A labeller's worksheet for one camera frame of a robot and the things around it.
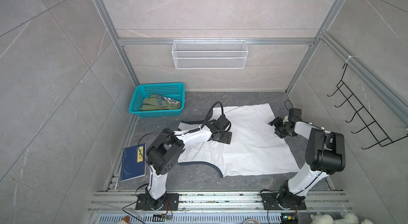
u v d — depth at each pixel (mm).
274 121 895
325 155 490
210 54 1009
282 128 837
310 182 555
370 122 629
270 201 726
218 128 696
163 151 504
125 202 747
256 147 912
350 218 665
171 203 732
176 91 1144
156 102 1042
